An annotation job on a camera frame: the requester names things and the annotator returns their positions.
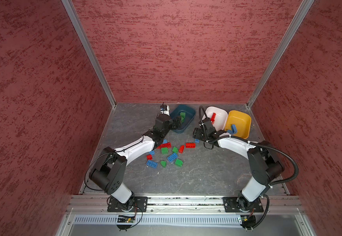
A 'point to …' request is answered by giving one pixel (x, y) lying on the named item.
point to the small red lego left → (149, 157)
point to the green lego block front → (179, 162)
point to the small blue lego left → (152, 152)
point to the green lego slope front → (163, 163)
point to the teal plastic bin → (190, 113)
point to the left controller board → (121, 219)
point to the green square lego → (164, 151)
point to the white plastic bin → (221, 117)
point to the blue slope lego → (234, 129)
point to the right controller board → (248, 221)
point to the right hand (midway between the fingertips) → (196, 136)
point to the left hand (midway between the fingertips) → (174, 119)
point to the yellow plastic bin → (242, 121)
